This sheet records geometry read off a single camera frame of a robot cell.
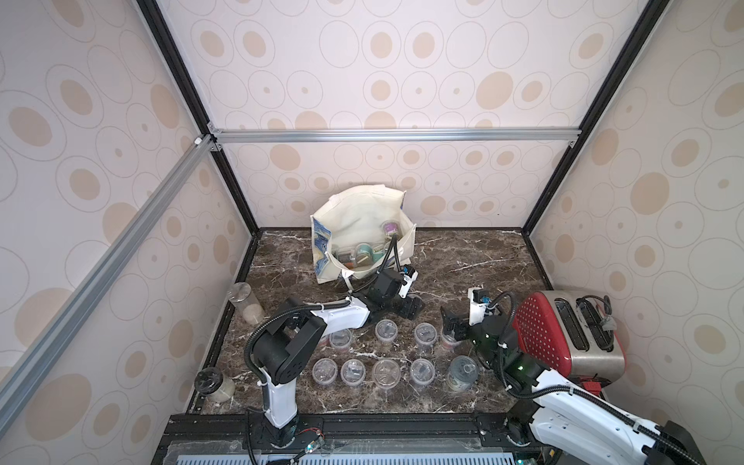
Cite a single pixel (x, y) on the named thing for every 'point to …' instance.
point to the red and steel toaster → (574, 332)
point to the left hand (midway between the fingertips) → (424, 300)
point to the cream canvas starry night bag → (352, 230)
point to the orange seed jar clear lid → (386, 330)
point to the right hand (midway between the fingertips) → (467, 304)
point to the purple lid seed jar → (390, 227)
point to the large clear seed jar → (462, 372)
